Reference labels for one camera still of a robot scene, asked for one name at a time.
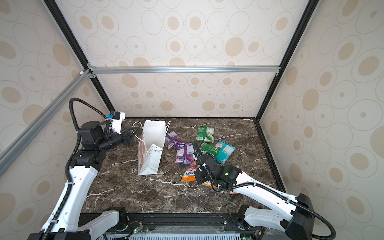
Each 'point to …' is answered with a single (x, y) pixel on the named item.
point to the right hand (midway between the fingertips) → (197, 171)
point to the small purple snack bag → (171, 139)
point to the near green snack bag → (213, 150)
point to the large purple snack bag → (184, 153)
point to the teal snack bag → (224, 151)
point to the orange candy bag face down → (231, 192)
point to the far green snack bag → (205, 134)
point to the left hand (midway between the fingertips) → (141, 127)
